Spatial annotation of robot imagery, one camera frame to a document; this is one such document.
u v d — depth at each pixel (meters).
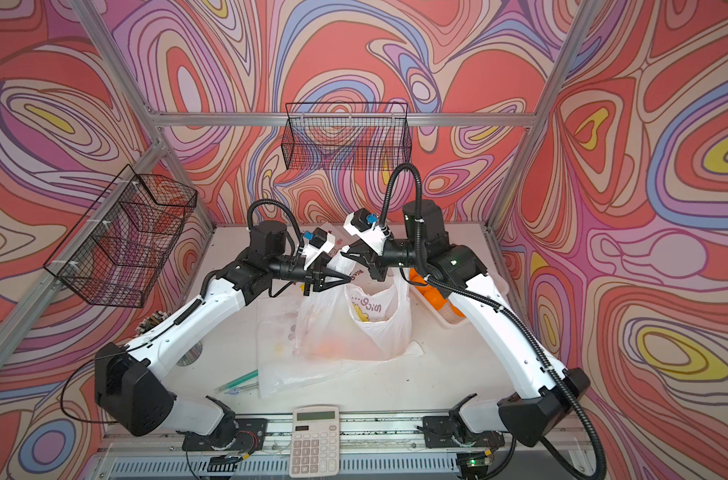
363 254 0.56
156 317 0.76
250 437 0.72
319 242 0.58
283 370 0.83
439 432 0.73
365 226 0.51
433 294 0.90
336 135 0.91
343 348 0.77
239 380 0.82
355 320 0.67
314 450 0.70
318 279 0.63
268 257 0.59
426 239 0.48
